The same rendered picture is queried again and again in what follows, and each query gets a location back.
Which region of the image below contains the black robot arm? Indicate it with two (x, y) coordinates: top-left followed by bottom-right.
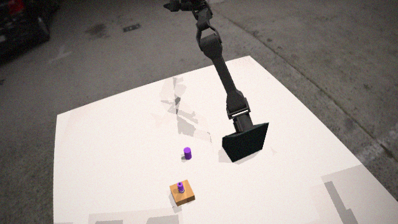
(190, 0), (256, 134)

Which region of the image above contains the tan wooden block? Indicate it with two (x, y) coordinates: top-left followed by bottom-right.
(169, 179), (195, 206)

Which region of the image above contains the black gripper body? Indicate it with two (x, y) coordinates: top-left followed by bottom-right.
(170, 0), (193, 12)

